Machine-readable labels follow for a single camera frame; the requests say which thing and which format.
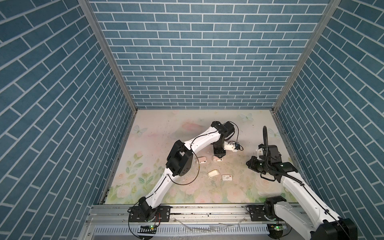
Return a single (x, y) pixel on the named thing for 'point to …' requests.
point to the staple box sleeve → (227, 178)
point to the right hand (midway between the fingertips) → (245, 161)
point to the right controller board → (276, 230)
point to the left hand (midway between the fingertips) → (219, 153)
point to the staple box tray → (213, 173)
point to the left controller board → (146, 231)
